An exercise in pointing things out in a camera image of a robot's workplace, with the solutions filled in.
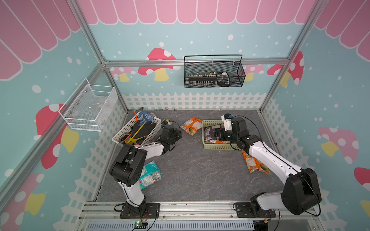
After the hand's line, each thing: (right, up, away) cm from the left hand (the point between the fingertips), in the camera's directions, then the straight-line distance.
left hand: (181, 133), depth 97 cm
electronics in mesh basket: (+26, +35, -6) cm, 44 cm away
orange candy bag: (+8, +5, +9) cm, 13 cm away
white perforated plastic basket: (-44, -3, 0) cm, 44 cm away
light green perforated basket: (+21, -8, -3) cm, 23 cm away
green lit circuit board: (-20, -45, -24) cm, 55 cm away
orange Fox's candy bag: (+25, -6, 0) cm, 25 cm away
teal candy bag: (-17, -24, -12) cm, 31 cm away
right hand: (+21, +2, -12) cm, 24 cm away
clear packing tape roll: (-13, +9, +16) cm, 22 cm away
